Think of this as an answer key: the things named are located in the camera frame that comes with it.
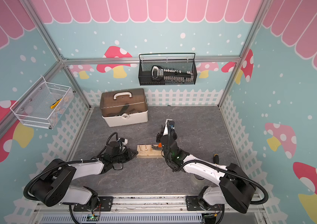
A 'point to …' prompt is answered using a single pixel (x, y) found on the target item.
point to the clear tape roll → (198, 178)
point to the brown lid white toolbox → (124, 107)
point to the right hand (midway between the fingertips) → (162, 126)
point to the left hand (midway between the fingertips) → (138, 155)
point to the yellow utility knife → (53, 105)
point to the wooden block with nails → (146, 151)
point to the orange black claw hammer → (159, 147)
